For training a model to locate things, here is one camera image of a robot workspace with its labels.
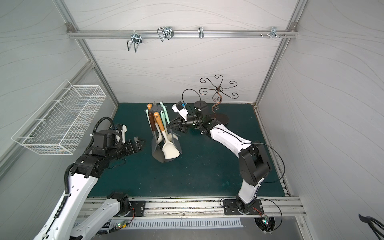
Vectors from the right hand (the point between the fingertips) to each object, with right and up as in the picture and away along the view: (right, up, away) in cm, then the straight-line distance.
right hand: (167, 124), depth 74 cm
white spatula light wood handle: (0, -15, +7) cm, 16 cm away
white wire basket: (-49, 0, -5) cm, 50 cm away
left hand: (-14, -9, -2) cm, 17 cm away
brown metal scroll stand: (+28, +16, +18) cm, 37 cm away
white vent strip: (+8, -47, -3) cm, 48 cm away
